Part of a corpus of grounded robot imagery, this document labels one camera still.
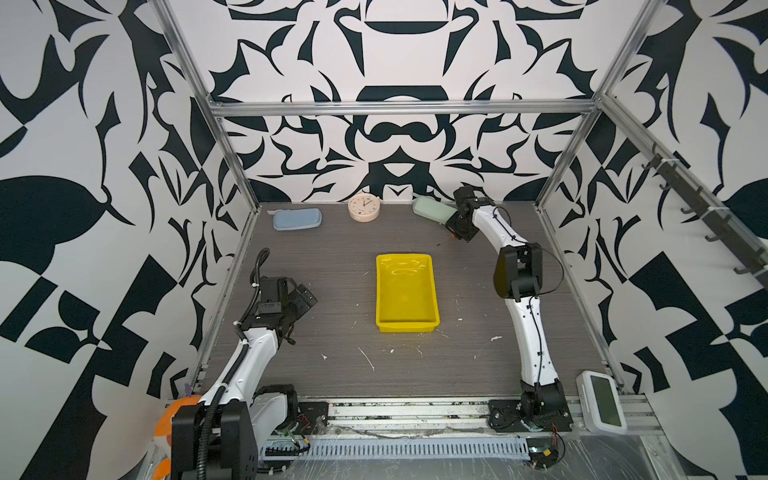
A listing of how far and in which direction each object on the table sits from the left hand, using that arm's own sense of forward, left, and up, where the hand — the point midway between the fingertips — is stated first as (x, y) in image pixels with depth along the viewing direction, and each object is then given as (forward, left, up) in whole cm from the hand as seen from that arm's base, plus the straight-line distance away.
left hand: (299, 297), depth 87 cm
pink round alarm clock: (+39, -18, -4) cm, 43 cm away
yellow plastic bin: (+4, -31, -7) cm, 32 cm away
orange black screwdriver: (+23, -45, -7) cm, 51 cm away
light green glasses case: (+38, -44, -5) cm, 58 cm away
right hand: (+29, -51, -5) cm, 59 cm away
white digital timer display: (-29, -75, -3) cm, 81 cm away
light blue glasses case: (+34, +7, -4) cm, 35 cm away
